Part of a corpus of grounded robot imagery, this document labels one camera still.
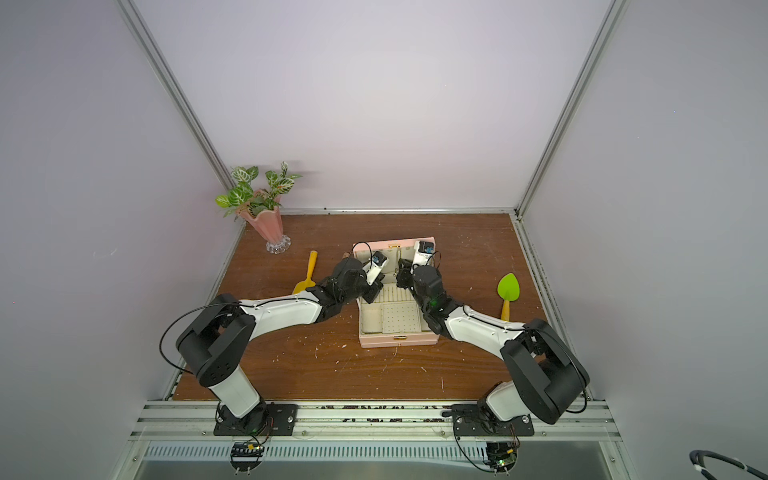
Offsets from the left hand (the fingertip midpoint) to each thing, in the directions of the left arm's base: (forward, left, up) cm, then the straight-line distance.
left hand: (385, 274), depth 89 cm
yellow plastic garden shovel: (+3, +29, -11) cm, 31 cm away
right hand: (+3, -6, +7) cm, 10 cm away
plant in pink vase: (+18, +41, +9) cm, 46 cm away
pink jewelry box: (-13, -4, -4) cm, 14 cm away
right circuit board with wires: (-43, -29, -13) cm, 54 cm away
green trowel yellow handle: (+1, -41, -11) cm, 42 cm away
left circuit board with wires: (-44, +33, -12) cm, 56 cm away
